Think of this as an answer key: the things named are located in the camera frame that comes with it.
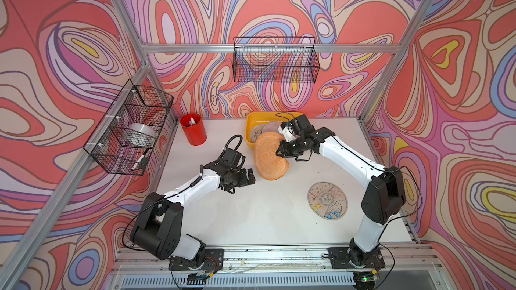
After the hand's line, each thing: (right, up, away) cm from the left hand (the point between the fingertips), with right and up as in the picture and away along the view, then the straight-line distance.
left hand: (249, 182), depth 87 cm
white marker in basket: (-39, +11, -15) cm, 44 cm away
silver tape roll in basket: (-38, +20, -17) cm, 46 cm away
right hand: (+13, +11, -2) cm, 17 cm away
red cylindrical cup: (-29, +24, +13) cm, 40 cm away
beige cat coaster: (+2, +23, +25) cm, 35 cm away
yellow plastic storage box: (0, +31, +30) cm, 43 cm away
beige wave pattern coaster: (+35, -9, +1) cm, 36 cm away
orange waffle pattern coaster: (+9, +7, -1) cm, 12 cm away
